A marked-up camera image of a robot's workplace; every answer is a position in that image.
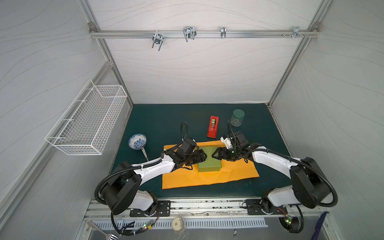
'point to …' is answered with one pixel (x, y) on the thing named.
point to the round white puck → (177, 223)
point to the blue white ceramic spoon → (137, 141)
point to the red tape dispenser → (213, 128)
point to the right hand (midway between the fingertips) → (219, 152)
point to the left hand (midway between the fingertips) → (205, 155)
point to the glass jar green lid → (237, 117)
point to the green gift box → (211, 164)
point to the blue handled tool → (319, 225)
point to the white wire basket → (86, 129)
